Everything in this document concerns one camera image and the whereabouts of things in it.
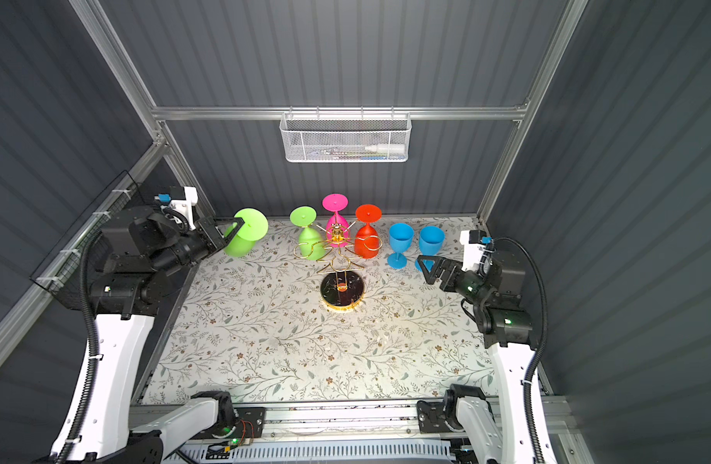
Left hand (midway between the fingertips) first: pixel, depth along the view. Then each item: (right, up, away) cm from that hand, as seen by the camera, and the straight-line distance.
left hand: (244, 221), depth 61 cm
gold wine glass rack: (+18, -20, +36) cm, 45 cm away
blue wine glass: (+38, -2, +35) cm, 52 cm away
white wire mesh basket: (+18, +42, +63) cm, 78 cm away
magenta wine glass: (+19, 0, +14) cm, 23 cm away
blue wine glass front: (+48, -3, +35) cm, 60 cm away
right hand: (+43, -10, +8) cm, 45 cm away
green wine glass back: (+9, +3, +20) cm, 22 cm away
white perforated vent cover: (+15, -56, +10) cm, 59 cm away
